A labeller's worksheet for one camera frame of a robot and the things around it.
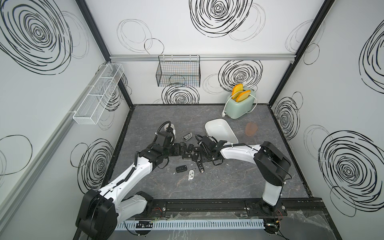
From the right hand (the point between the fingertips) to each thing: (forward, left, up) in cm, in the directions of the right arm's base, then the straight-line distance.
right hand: (204, 157), depth 91 cm
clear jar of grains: (+1, +16, +30) cm, 34 cm away
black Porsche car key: (-6, +2, +1) cm, 6 cm away
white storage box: (+20, -12, +1) cm, 23 cm away
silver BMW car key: (+14, +11, +1) cm, 18 cm away
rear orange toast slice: (+43, -23, +20) cm, 52 cm away
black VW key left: (0, +11, +1) cm, 11 cm away
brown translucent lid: (+20, -32, +4) cm, 37 cm away
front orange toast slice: (+36, -26, +18) cm, 48 cm away
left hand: (+1, +14, +12) cm, 19 cm away
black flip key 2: (+6, +9, 0) cm, 11 cm away
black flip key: (-4, +12, +20) cm, 23 cm away
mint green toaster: (+33, -21, +8) cm, 40 cm away
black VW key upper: (+5, +4, +1) cm, 7 cm away
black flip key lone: (-8, +14, 0) cm, 16 cm away
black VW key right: (0, +5, 0) cm, 5 cm away
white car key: (-11, +8, 0) cm, 13 cm away
